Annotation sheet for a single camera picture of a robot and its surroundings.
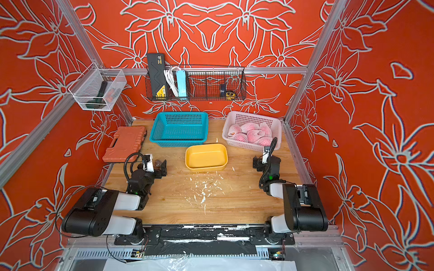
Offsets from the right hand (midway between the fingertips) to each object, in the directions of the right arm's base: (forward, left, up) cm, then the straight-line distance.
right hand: (261, 154), depth 92 cm
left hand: (-5, +57, +1) cm, 58 cm away
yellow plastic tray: (+1, +31, -6) cm, 32 cm away
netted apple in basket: (+19, +14, +1) cm, 24 cm away
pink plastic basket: (+18, +4, 0) cm, 18 cm away
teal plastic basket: (+24, +51, -6) cm, 57 cm away
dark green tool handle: (+12, +83, +27) cm, 88 cm away
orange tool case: (+12, +80, -3) cm, 81 cm away
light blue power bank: (+26, +45, +25) cm, 57 cm away
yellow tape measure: (+27, +18, +20) cm, 38 cm away
